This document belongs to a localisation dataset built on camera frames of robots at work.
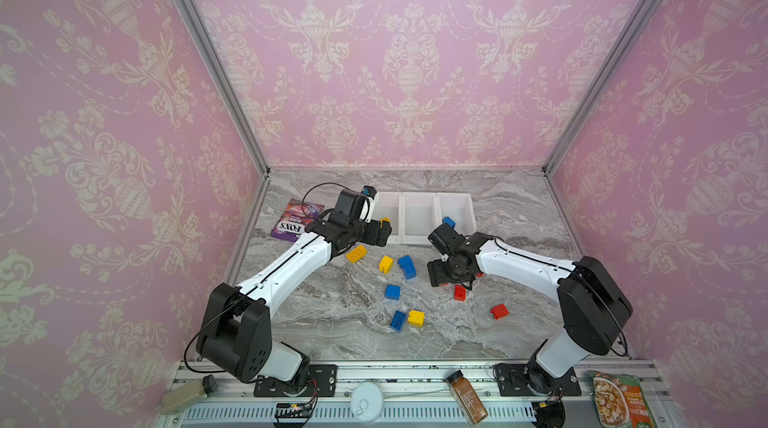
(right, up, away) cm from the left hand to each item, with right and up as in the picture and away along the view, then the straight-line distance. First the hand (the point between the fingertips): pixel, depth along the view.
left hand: (379, 227), depth 85 cm
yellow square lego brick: (+2, -12, +7) cm, 14 cm away
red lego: (+24, -20, +3) cm, 31 cm away
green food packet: (+58, -40, -14) cm, 72 cm away
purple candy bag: (-30, +1, +18) cm, 35 cm away
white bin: (+2, +5, +21) cm, 22 cm away
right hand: (+19, -15, +3) cm, 24 cm away
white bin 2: (+13, +2, +20) cm, 24 cm away
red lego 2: (+34, -24, 0) cm, 42 cm away
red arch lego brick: (+22, -8, -22) cm, 32 cm away
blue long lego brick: (+9, -15, +6) cm, 18 cm away
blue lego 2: (+23, 0, +17) cm, 29 cm away
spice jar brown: (+22, -38, -18) cm, 48 cm away
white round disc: (-2, -38, -18) cm, 42 cm away
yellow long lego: (-8, -10, +10) cm, 16 cm away
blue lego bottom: (+5, -26, -2) cm, 26 cm away
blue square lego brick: (+8, -12, +9) cm, 18 cm away
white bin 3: (+28, +5, +22) cm, 36 cm away
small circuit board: (-21, -44, -12) cm, 50 cm away
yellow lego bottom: (+10, -25, -2) cm, 27 cm away
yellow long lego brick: (+2, +3, -7) cm, 8 cm away
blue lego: (+4, -20, +5) cm, 21 cm away
